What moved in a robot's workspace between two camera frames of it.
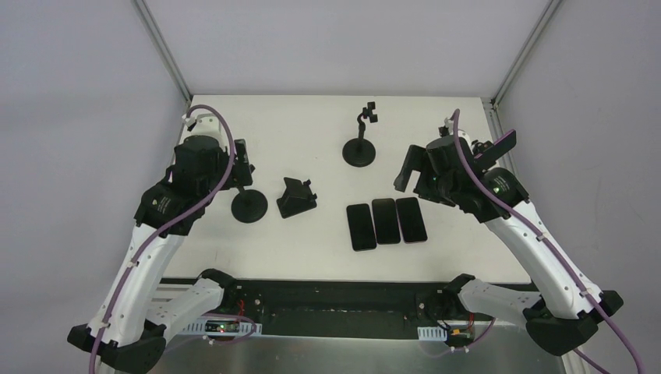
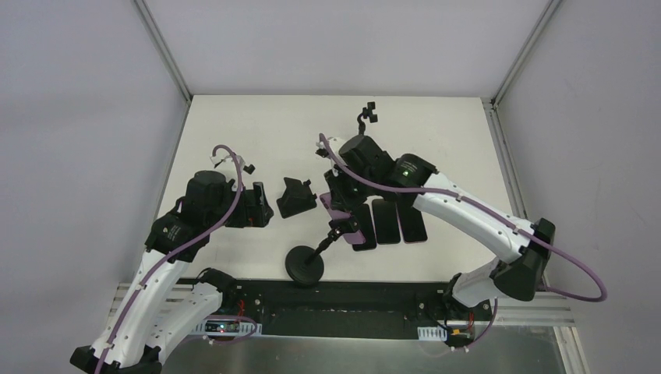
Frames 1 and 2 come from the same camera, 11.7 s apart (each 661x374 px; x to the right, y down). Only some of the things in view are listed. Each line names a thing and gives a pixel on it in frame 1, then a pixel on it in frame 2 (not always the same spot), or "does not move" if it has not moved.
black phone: [361, 227] does not move
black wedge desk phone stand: [298, 199] does not move
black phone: [386, 220] does not move
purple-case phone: [411, 220] does not move
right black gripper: [419, 168] -> [336, 195]
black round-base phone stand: [360, 153] does not move
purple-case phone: [500, 146] -> [353, 237]
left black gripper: [241, 164] -> [259, 205]
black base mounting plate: [341, 308] does not move
